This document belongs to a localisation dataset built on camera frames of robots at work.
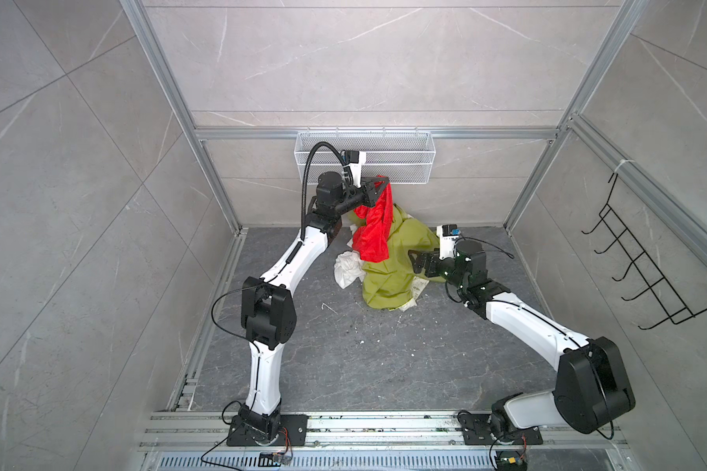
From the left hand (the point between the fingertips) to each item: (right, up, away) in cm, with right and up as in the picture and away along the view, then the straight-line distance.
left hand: (391, 173), depth 77 cm
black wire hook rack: (+56, -33, -19) cm, 68 cm away
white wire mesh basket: (+5, +12, +23) cm, 27 cm away
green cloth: (+1, -33, +21) cm, 39 cm away
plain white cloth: (-12, -27, +27) cm, 40 cm away
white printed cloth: (+12, -33, +24) cm, 43 cm away
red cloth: (-5, -18, +10) cm, 21 cm away
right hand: (+10, -20, +8) cm, 24 cm away
